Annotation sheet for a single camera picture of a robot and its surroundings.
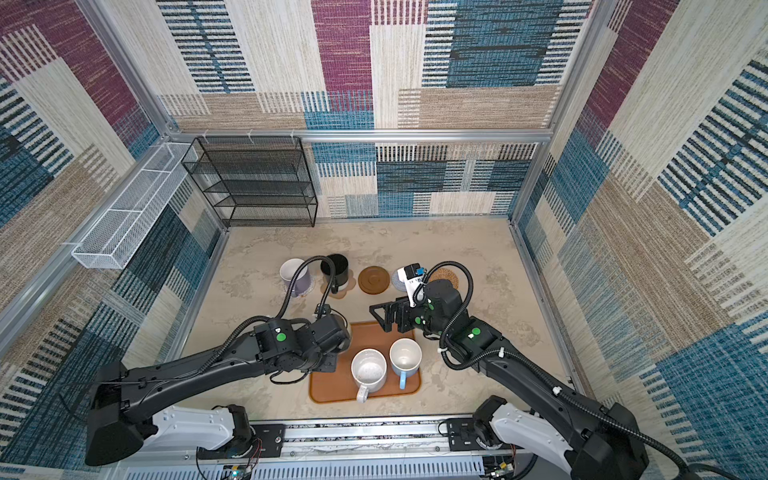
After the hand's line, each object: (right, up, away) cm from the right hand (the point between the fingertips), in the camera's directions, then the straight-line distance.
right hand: (385, 310), depth 74 cm
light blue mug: (+6, -15, +12) cm, 20 cm away
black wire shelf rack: (-48, +39, +35) cm, 71 cm away
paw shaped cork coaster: (-15, +1, +23) cm, 27 cm away
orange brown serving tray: (-13, -22, +7) cm, 26 cm away
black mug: (-14, +8, +19) cm, 25 cm away
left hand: (-12, -11, 0) cm, 17 cm away
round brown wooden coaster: (-4, +4, +28) cm, 28 cm away
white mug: (-5, -17, +8) cm, 20 cm away
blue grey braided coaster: (+3, +7, -6) cm, 10 cm away
